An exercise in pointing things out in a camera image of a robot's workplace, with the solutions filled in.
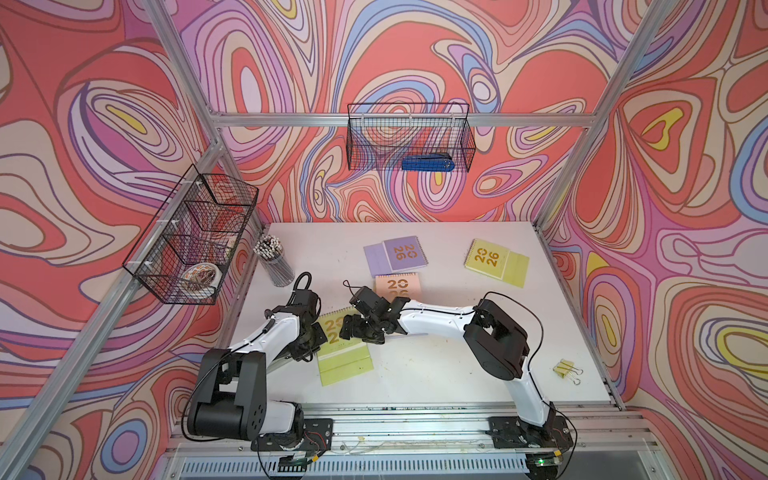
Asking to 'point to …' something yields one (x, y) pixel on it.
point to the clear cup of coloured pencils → (271, 252)
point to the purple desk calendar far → (396, 254)
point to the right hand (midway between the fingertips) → (351, 344)
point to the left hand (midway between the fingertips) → (321, 347)
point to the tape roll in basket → (203, 272)
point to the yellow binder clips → (566, 369)
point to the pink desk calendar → (404, 285)
